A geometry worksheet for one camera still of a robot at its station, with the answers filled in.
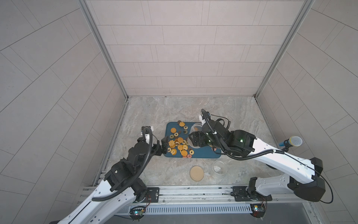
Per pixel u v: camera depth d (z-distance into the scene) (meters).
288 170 0.41
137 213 0.64
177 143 0.88
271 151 0.41
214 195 0.72
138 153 0.46
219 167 0.80
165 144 0.60
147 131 0.55
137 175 0.38
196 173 0.78
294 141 0.65
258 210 0.68
